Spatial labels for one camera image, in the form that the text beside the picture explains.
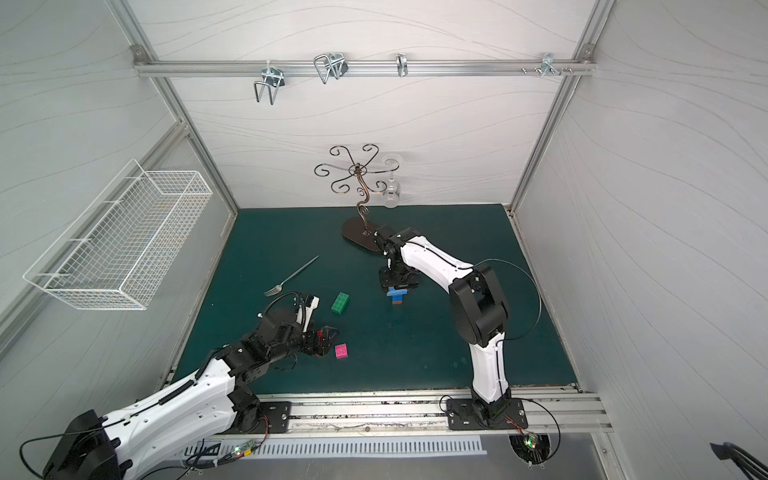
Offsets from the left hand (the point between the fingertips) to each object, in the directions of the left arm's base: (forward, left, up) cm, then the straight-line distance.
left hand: (327, 329), depth 81 cm
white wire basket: (+8, +46, +24) cm, 53 cm away
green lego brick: (+11, -1, -6) cm, 13 cm away
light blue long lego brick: (+12, -19, +1) cm, 22 cm away
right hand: (+14, -18, -1) cm, 23 cm away
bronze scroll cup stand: (+40, -4, -5) cm, 41 cm away
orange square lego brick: (+11, -20, -5) cm, 23 cm away
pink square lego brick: (-4, -3, -7) cm, 8 cm away
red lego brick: (-5, 0, +7) cm, 8 cm away
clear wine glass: (+45, -17, +12) cm, 50 cm away
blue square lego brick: (+12, -20, -3) cm, 23 cm away
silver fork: (+17, +20, -7) cm, 27 cm away
